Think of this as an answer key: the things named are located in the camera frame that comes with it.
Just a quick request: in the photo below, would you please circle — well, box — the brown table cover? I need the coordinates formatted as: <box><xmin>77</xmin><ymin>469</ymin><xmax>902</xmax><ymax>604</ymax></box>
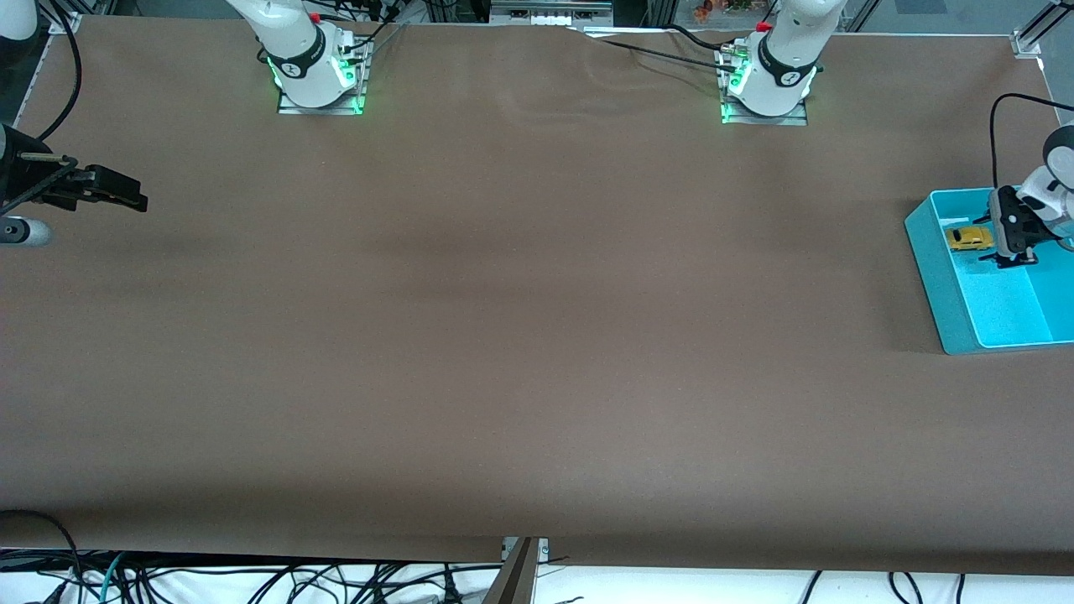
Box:
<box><xmin>0</xmin><ymin>15</ymin><xmax>1074</xmax><ymax>576</ymax></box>

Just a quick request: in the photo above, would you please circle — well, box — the metal table bracket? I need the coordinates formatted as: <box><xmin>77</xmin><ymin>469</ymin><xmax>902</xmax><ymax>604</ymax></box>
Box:
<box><xmin>501</xmin><ymin>537</ymin><xmax>551</xmax><ymax>565</ymax></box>

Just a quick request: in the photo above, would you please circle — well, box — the aluminium frame corner bracket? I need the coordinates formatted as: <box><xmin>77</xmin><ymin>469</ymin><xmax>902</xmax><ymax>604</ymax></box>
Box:
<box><xmin>1010</xmin><ymin>0</ymin><xmax>1074</xmax><ymax>58</ymax></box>

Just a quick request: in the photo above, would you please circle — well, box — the black cable on cover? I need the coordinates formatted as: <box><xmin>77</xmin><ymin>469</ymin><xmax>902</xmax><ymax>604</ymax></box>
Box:
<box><xmin>571</xmin><ymin>27</ymin><xmax>743</xmax><ymax>66</ymax></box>

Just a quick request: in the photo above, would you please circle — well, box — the turquoise plastic bin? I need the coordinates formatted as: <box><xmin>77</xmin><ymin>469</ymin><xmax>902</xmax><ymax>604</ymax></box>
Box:
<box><xmin>905</xmin><ymin>187</ymin><xmax>1074</xmax><ymax>356</ymax></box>

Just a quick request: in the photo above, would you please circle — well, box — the teal cable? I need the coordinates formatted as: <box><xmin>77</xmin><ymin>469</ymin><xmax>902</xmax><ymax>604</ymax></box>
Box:
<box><xmin>99</xmin><ymin>554</ymin><xmax>128</xmax><ymax>604</ymax></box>

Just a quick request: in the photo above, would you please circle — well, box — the grey support beam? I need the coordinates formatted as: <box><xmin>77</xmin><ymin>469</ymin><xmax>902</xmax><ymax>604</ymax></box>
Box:
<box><xmin>481</xmin><ymin>537</ymin><xmax>540</xmax><ymax>604</ymax></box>

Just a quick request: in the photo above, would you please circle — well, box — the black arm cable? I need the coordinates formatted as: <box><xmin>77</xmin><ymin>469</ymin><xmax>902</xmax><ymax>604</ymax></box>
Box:
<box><xmin>35</xmin><ymin>0</ymin><xmax>83</xmax><ymax>142</ymax></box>
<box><xmin>989</xmin><ymin>93</ymin><xmax>1074</xmax><ymax>190</ymax></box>

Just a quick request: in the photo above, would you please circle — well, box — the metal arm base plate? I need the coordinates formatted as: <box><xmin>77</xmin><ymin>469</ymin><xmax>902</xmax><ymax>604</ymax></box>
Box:
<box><xmin>277</xmin><ymin>35</ymin><xmax>372</xmax><ymax>117</ymax></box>
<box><xmin>717</xmin><ymin>46</ymin><xmax>810</xmax><ymax>128</ymax></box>

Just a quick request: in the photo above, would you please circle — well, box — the black floor cable loop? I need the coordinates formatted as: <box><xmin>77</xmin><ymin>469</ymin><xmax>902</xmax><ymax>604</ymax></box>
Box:
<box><xmin>0</xmin><ymin>509</ymin><xmax>85</xmax><ymax>604</ymax></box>

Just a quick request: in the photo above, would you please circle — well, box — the yellow toy beetle car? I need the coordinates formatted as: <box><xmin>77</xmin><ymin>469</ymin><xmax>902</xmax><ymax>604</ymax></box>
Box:
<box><xmin>946</xmin><ymin>225</ymin><xmax>995</xmax><ymax>253</ymax></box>

